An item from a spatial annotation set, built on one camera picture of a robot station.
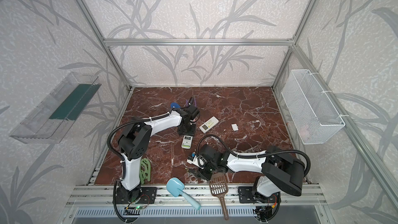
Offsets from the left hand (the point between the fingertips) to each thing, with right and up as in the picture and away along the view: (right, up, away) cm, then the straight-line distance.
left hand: (192, 129), depth 95 cm
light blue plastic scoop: (-7, -25, -18) cm, 32 cm away
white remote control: (-3, -7, -4) cm, 9 cm away
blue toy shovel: (-14, +15, +15) cm, 25 cm away
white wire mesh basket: (+52, +11, -35) cm, 64 cm away
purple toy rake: (0, +16, +16) cm, 23 cm away
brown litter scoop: (+15, -26, -18) cm, 35 cm away
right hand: (+4, -18, -14) cm, 23 cm away
